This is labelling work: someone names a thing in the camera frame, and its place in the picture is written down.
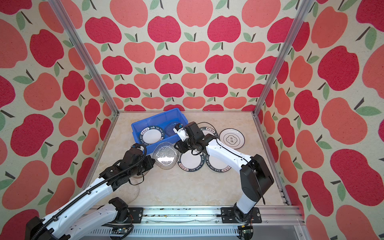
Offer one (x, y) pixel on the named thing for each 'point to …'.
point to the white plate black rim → (232, 138)
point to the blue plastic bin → (161, 120)
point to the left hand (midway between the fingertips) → (158, 161)
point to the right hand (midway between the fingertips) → (180, 143)
